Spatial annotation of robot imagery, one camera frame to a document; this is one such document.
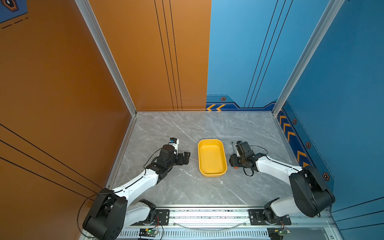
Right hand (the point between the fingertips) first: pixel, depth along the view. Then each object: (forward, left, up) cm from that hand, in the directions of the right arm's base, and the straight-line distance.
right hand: (233, 160), depth 92 cm
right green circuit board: (-36, -16, -2) cm, 40 cm away
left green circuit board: (-36, +46, -2) cm, 58 cm away
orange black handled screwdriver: (-5, -1, 0) cm, 5 cm away
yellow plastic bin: (+2, +12, -1) cm, 13 cm away
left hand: (+1, +30, +9) cm, 31 cm away
